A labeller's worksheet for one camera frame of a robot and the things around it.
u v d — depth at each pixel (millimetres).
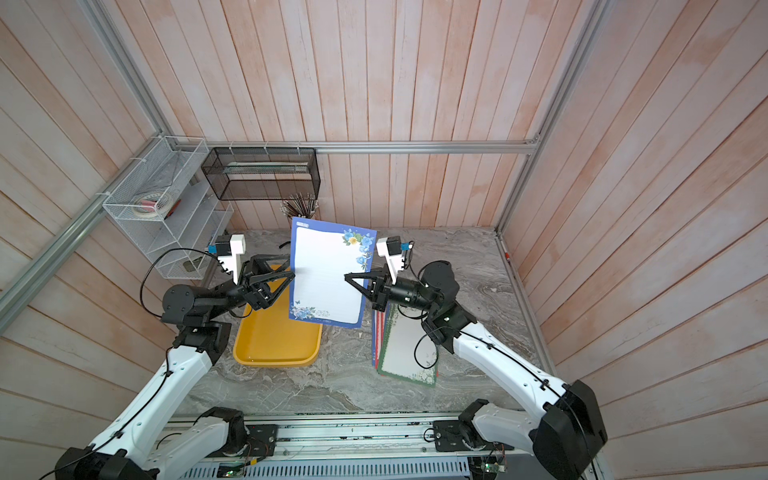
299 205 1132
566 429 386
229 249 525
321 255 590
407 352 879
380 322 952
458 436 664
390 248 563
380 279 584
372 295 602
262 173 1039
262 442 727
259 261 604
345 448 730
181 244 780
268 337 883
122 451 391
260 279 535
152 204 742
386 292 563
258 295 541
